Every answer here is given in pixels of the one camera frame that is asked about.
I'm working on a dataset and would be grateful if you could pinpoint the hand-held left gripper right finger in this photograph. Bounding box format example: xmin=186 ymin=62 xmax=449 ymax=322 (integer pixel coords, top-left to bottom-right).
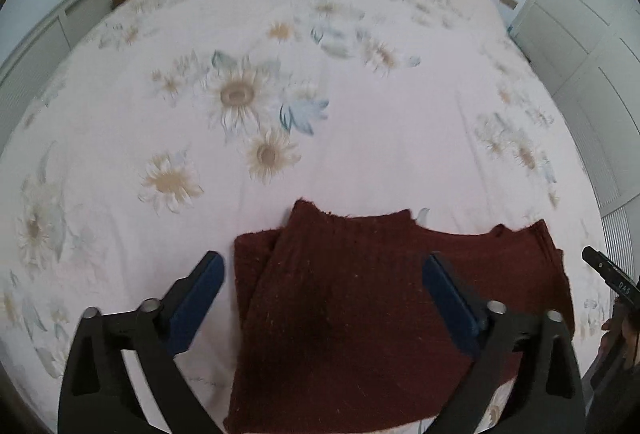
xmin=422 ymin=251 xmax=586 ymax=434

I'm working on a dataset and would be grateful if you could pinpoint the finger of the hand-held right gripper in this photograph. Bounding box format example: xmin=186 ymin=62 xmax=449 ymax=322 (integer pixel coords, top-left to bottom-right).
xmin=581 ymin=245 xmax=640 ymax=302

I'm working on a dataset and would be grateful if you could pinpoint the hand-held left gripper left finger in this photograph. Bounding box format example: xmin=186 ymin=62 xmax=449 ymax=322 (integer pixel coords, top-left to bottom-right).
xmin=57 ymin=251 xmax=226 ymax=434

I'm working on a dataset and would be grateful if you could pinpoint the dark red knit sweater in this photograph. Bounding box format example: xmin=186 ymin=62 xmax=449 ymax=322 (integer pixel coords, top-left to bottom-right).
xmin=222 ymin=198 xmax=576 ymax=434

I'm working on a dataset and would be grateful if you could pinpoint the person's right hand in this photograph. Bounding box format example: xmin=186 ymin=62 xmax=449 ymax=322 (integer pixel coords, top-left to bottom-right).
xmin=599 ymin=317 xmax=622 ymax=357

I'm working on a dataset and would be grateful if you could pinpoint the white wardrobe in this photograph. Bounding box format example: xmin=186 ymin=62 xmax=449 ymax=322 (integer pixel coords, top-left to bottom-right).
xmin=510 ymin=0 xmax=640 ymax=275

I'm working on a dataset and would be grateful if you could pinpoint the floral bed sheet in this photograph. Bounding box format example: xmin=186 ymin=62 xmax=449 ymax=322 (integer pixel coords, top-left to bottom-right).
xmin=0 ymin=0 xmax=608 ymax=434

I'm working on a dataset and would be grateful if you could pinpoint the white louvered cabinet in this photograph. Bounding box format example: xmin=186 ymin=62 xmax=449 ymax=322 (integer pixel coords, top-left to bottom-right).
xmin=0 ymin=0 xmax=146 ymax=140

